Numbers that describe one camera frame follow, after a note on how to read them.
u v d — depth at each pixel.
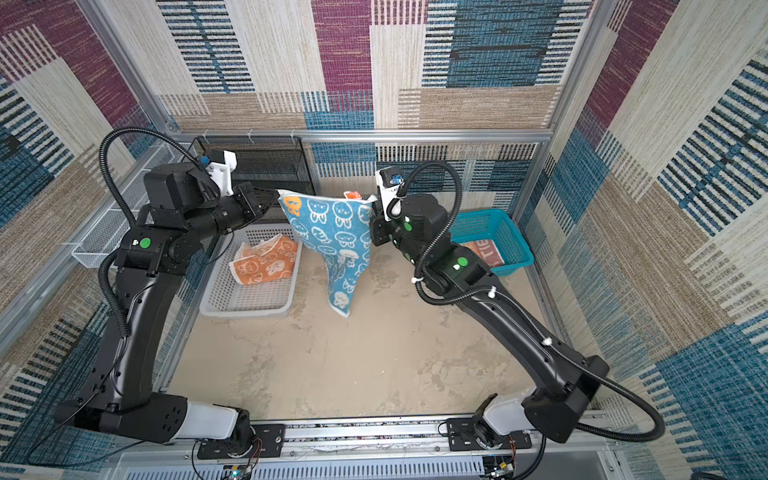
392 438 0.75
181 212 0.45
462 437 0.73
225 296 0.96
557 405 0.37
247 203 0.53
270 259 1.05
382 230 0.56
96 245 0.66
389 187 0.51
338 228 0.67
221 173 0.55
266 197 0.63
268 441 0.73
